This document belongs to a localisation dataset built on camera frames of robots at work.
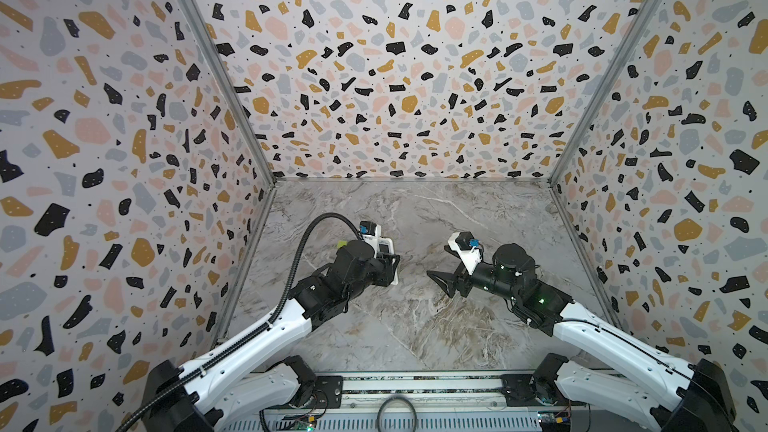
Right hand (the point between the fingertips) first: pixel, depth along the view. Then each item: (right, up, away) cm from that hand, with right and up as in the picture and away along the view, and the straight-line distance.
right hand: (435, 256), depth 71 cm
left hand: (-10, 0, +3) cm, 10 cm away
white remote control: (-12, +2, +2) cm, 12 cm away
